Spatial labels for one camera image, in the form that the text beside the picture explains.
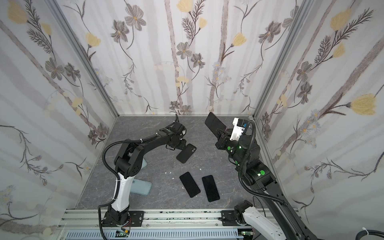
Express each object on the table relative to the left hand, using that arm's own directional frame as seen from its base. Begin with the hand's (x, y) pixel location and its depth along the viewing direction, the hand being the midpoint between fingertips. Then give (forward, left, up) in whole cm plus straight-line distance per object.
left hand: (181, 142), depth 100 cm
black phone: (-27, -5, -4) cm, 28 cm away
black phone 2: (-30, -17, -2) cm, 35 cm away
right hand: (-17, -17, +36) cm, 43 cm away
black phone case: (-7, -3, -3) cm, 8 cm away
